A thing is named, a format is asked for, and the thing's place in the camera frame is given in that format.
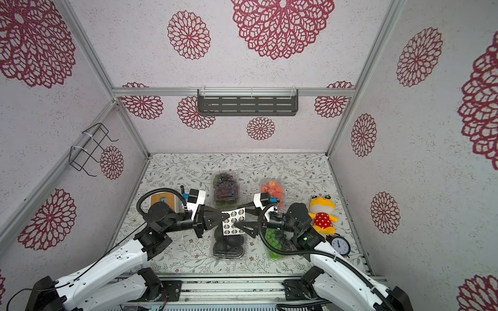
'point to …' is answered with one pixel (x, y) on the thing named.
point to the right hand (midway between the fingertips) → (237, 216)
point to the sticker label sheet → (238, 215)
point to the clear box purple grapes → (225, 189)
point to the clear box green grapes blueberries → (281, 238)
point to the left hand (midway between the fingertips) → (228, 216)
